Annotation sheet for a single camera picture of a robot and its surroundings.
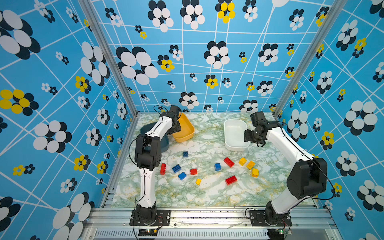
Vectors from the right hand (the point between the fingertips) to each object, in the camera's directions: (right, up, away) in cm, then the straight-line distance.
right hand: (251, 138), depth 89 cm
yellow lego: (-5, -14, +2) cm, 15 cm away
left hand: (-48, +6, +13) cm, 50 cm away
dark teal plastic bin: (-55, -2, +12) cm, 56 cm away
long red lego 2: (-13, -15, +3) cm, 20 cm away
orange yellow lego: (+1, -17, +2) cm, 17 cm away
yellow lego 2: (+2, -20, -2) cm, 20 cm away
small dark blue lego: (-40, -11, +7) cm, 42 cm away
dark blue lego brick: (-45, -18, 0) cm, 48 cm away
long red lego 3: (-13, -23, -5) cm, 27 cm away
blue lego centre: (-20, -17, -1) cm, 26 cm away
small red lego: (-35, -20, 0) cm, 40 cm away
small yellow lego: (-32, -24, -4) cm, 40 cm away
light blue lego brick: (-42, -22, -1) cm, 47 cm away
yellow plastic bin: (-39, +5, +19) cm, 44 cm away
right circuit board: (+4, -43, -19) cm, 48 cm away
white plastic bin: (-5, +1, +22) cm, 23 cm away
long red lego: (-54, -18, +1) cm, 57 cm away
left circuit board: (-57, -45, -17) cm, 74 cm away
